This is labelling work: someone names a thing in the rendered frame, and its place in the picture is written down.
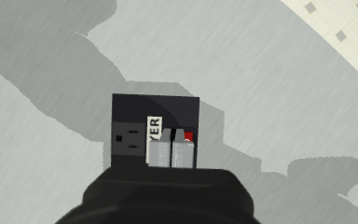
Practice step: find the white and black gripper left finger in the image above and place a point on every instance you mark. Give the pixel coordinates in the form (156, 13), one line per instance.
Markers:
(160, 151)

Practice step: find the black power strip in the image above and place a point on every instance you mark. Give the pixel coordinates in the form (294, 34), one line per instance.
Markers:
(137, 119)

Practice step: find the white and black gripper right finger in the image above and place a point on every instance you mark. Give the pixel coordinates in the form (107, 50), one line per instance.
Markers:
(182, 150)

